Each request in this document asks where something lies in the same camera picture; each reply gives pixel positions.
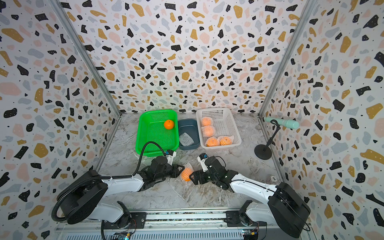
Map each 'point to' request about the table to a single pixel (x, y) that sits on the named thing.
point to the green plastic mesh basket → (151, 128)
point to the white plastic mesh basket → (224, 123)
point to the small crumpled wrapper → (273, 178)
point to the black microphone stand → (263, 152)
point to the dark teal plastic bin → (190, 126)
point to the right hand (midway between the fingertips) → (197, 175)
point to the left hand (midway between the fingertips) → (187, 168)
